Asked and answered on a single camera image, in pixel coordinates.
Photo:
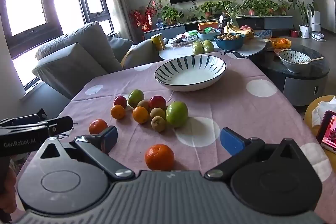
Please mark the glass plate with snacks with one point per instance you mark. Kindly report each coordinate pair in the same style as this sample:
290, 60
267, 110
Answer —
181, 41

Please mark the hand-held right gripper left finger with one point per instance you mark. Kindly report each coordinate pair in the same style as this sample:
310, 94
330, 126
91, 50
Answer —
110, 138

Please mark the pile of small brown fruits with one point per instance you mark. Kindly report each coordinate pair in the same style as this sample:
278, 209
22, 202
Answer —
228, 36

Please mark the green packet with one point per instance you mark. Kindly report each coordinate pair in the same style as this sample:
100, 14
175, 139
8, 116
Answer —
208, 29

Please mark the banana bunch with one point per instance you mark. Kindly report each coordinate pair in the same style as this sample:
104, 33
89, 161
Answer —
236, 29

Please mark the dark blue bowl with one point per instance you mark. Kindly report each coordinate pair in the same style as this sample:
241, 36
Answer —
229, 44

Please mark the large green apple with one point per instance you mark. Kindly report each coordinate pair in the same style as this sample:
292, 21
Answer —
177, 114

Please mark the pink dotted tablecloth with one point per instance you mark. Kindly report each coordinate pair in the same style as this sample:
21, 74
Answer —
236, 113

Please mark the red berry branches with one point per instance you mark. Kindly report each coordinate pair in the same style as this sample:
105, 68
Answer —
151, 7

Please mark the large bumpy tangerine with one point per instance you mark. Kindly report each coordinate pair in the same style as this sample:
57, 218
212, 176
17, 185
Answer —
159, 157

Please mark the tray of green apples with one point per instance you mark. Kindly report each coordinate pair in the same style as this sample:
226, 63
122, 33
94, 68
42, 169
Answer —
203, 47

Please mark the pink dish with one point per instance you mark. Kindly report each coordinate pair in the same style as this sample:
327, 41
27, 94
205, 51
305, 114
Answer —
278, 52

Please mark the small striped bowl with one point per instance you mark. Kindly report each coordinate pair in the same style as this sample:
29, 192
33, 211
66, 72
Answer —
294, 65

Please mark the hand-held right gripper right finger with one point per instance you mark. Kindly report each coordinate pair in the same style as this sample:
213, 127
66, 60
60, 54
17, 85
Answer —
231, 141

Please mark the reddish sweet potato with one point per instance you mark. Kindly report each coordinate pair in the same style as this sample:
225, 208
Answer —
246, 27

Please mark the small smooth orange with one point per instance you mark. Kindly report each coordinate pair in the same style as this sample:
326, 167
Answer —
117, 111

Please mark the grey sofa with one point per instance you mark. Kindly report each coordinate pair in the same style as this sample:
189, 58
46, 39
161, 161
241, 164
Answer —
73, 61

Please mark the red cased phone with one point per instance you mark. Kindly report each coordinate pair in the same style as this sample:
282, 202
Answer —
328, 132

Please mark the small red apple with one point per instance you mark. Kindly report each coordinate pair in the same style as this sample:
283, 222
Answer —
120, 101

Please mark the grey cushion with yellow stripe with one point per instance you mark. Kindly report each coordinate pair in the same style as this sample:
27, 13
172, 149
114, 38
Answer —
141, 54

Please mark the green and red apple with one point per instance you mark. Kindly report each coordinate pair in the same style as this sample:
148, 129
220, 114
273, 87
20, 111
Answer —
135, 97

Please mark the orange plastic basket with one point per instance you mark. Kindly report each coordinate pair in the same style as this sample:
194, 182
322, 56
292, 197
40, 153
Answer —
281, 45

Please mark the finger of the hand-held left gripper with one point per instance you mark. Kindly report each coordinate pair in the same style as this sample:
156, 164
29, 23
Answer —
23, 119
59, 124

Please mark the brown round fruit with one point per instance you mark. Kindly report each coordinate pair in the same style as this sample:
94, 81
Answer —
158, 124
157, 113
143, 105

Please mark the tall plant in white pot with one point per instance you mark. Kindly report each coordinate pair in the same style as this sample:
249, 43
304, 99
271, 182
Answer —
304, 16

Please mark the large striped white bowl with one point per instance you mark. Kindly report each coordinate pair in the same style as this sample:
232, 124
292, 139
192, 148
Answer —
189, 77

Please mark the blue white patterned box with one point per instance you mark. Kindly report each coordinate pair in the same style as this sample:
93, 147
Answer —
262, 34

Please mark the potted green plant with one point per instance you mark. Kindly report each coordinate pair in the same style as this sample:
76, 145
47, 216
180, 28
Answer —
283, 7
208, 9
270, 6
169, 14
251, 7

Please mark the red tinsel bush ornament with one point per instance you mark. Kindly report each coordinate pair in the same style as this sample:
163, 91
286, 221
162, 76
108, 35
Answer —
136, 18

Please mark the white round table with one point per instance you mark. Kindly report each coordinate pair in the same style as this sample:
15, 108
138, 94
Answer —
252, 48

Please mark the dark round coffee table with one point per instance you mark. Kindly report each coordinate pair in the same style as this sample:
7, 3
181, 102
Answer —
302, 85

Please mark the grey blue cushion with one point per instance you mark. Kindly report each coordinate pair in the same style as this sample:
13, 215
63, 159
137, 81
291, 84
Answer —
119, 47

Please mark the green lidded container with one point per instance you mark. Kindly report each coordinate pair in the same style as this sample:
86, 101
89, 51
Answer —
192, 33

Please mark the light blue basket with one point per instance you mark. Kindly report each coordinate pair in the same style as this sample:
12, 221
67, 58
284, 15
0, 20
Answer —
207, 35

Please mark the small red pot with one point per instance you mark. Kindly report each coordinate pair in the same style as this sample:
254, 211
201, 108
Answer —
295, 33

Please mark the person's left hand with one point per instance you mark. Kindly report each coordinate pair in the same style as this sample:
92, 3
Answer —
11, 190

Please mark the orange box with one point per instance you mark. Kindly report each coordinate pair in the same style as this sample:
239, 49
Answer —
207, 26

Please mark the yellow tin can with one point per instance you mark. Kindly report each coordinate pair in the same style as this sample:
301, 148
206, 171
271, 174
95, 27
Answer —
158, 41

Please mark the grey television cabinet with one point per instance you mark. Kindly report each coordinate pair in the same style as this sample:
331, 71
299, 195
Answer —
275, 21

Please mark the spider plant in glass vase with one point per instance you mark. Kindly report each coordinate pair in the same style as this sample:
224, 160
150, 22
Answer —
232, 12

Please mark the wooden spoon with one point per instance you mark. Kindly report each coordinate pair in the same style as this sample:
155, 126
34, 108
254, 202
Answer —
312, 59

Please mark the yellow round stool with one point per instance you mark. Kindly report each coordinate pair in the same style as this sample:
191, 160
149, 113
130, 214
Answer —
309, 113

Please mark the cluster of small tangerines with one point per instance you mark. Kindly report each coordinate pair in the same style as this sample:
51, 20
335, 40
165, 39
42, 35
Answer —
282, 41

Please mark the white crumpled tissue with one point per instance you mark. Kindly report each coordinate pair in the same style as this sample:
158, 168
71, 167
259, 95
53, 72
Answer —
321, 111

